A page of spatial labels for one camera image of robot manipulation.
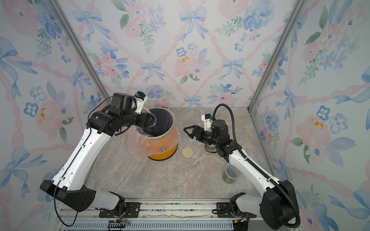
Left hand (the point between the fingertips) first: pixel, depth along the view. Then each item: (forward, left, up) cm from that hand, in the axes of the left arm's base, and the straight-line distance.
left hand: (147, 114), depth 71 cm
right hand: (-3, -21, -9) cm, 23 cm away
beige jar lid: (-3, -20, -33) cm, 39 cm away
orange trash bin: (+6, -5, -17) cm, 19 cm away
